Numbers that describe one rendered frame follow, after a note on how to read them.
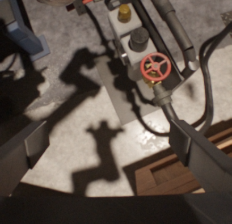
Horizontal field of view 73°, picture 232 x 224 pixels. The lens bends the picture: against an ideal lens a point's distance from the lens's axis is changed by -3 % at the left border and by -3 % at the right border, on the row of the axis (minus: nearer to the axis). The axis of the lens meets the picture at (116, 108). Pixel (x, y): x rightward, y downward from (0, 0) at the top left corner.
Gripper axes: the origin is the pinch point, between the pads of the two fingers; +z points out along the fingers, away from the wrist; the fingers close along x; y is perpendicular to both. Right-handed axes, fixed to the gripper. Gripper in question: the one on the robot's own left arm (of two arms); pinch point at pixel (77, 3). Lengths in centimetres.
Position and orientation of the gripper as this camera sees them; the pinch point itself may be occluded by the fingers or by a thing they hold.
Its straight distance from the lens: 54.9
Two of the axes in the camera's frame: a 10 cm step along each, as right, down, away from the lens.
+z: 0.9, 1.3, 9.9
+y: 9.1, -4.1, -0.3
